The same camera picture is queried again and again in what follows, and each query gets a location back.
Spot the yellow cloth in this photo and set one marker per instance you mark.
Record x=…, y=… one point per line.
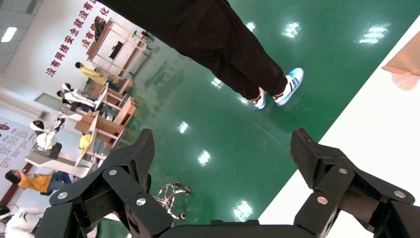
x=85, y=143

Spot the wooden frame rack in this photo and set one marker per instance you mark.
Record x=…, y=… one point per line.
x=124, y=56

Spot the person in white shirt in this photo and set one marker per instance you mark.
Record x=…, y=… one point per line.
x=78, y=98

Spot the person in black clothes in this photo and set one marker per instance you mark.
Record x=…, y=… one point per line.
x=213, y=39

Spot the open cardboard storage box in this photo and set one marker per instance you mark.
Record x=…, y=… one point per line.
x=407, y=59

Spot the white table with yellow cloth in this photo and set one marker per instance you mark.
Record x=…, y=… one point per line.
x=95, y=126

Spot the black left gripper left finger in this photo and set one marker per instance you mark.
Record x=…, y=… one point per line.
x=121, y=187

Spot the black round chrome stool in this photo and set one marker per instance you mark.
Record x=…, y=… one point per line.
x=170, y=187

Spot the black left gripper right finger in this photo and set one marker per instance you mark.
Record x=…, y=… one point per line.
x=344, y=184

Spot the white humanoid robot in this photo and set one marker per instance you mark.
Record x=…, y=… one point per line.
x=46, y=139
x=19, y=223

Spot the white side table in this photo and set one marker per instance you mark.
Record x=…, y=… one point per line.
x=49, y=161

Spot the brown cardboard carton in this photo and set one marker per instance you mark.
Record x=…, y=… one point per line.
x=101, y=124

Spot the person in mustard shirt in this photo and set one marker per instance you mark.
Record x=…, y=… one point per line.
x=36, y=182

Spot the person in bright yellow shirt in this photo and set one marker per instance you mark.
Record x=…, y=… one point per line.
x=93, y=75

